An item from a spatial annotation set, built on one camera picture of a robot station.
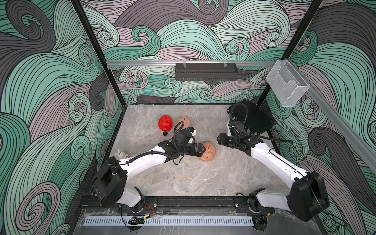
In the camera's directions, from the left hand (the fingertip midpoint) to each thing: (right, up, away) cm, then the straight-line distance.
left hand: (200, 147), depth 79 cm
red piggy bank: (-22, +13, +19) cm, 31 cm away
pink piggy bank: (-7, +13, +18) cm, 23 cm away
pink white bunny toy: (-46, -5, +4) cm, 46 cm away
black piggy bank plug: (-23, +5, +23) cm, 33 cm away
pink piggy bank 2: (+6, -4, +2) cm, 7 cm away
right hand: (+12, +3, +6) cm, 13 cm away
